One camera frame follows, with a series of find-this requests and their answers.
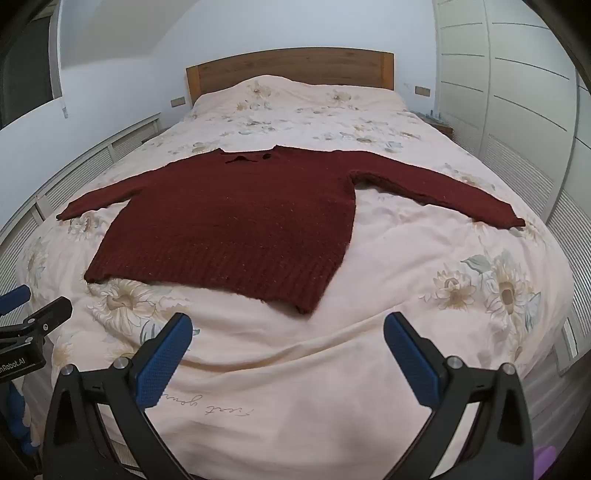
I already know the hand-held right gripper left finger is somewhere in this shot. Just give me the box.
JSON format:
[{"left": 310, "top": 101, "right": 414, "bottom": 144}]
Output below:
[{"left": 41, "top": 313, "right": 195, "bottom": 480}]

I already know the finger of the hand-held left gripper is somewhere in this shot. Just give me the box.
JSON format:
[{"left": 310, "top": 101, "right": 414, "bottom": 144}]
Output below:
[
  {"left": 0, "top": 285, "right": 32, "bottom": 317},
  {"left": 0, "top": 296, "right": 73, "bottom": 354}
]

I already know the person's left hand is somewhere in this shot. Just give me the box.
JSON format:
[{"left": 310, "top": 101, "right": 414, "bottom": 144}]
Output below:
[{"left": 7, "top": 382, "right": 31, "bottom": 440}]

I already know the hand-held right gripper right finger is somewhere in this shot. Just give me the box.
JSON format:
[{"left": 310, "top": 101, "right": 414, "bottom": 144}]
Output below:
[{"left": 383, "top": 312, "right": 548, "bottom": 480}]

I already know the purple object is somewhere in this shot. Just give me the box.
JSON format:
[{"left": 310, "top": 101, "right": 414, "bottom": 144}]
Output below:
[{"left": 536, "top": 445, "right": 561, "bottom": 480}]

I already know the bed with floral duvet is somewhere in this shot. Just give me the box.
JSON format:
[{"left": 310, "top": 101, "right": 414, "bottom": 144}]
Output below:
[{"left": 14, "top": 74, "right": 575, "bottom": 480}]

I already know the wooden headboard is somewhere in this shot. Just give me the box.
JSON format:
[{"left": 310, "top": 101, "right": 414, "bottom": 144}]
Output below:
[{"left": 185, "top": 47, "right": 395, "bottom": 108}]

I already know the white wardrobe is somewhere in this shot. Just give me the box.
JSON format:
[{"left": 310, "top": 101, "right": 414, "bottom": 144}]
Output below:
[{"left": 434, "top": 0, "right": 591, "bottom": 324}]

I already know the white window frame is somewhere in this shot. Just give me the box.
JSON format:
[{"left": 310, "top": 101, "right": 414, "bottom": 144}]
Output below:
[{"left": 47, "top": 0, "right": 69, "bottom": 120}]

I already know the white louvered radiator cover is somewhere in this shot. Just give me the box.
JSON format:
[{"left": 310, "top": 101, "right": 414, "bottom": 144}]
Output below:
[{"left": 0, "top": 115, "right": 162, "bottom": 287}]

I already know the dark red knit sweater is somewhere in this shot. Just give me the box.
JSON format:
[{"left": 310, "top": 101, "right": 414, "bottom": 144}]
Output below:
[{"left": 56, "top": 144, "right": 527, "bottom": 316}]

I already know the wooden nightstand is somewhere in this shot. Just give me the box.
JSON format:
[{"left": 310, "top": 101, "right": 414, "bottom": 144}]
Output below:
[{"left": 418, "top": 111, "right": 455, "bottom": 137}]

